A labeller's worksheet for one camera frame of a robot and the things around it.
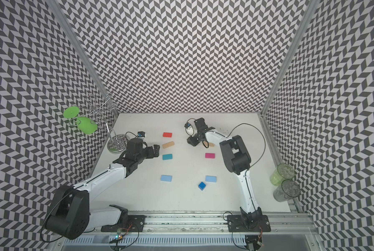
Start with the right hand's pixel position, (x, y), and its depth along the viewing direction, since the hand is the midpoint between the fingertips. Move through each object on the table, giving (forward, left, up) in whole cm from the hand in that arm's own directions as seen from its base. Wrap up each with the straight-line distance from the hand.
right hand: (192, 140), depth 104 cm
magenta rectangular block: (-12, -11, 0) cm, 16 cm away
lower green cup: (-4, +58, +21) cm, 62 cm away
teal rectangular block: (-12, +15, 0) cm, 20 cm away
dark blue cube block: (-30, -6, +1) cm, 31 cm away
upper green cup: (-4, +60, +32) cm, 68 cm away
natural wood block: (-5, +15, +2) cm, 16 cm away
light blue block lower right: (-25, -11, -3) cm, 28 cm away
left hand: (-12, +23, +10) cm, 27 cm away
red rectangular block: (+5, +17, 0) cm, 18 cm away
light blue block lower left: (-25, +15, -1) cm, 29 cm away
